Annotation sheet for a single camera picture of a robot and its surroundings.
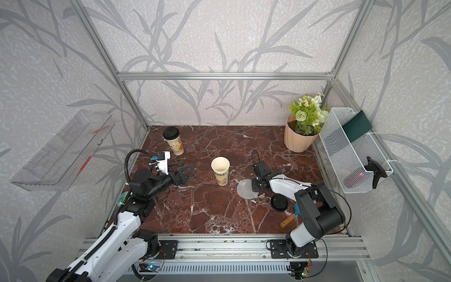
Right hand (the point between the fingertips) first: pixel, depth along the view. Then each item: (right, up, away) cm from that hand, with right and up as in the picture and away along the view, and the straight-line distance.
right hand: (256, 184), depth 94 cm
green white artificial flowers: (+26, +37, -7) cm, 45 cm away
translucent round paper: (-7, -2, -2) cm, 8 cm away
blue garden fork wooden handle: (+12, -14, -13) cm, 23 cm away
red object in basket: (+33, +9, -31) cm, 46 cm away
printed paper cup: (-45, +21, +4) cm, 50 cm away
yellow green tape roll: (-64, -3, -14) cm, 66 cm away
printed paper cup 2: (-19, +11, -9) cm, 23 cm away
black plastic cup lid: (-46, +27, 0) cm, 54 cm away
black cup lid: (+10, -8, -8) cm, 15 cm away
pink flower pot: (+22, +23, +3) cm, 32 cm away
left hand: (-31, +12, -20) cm, 39 cm away
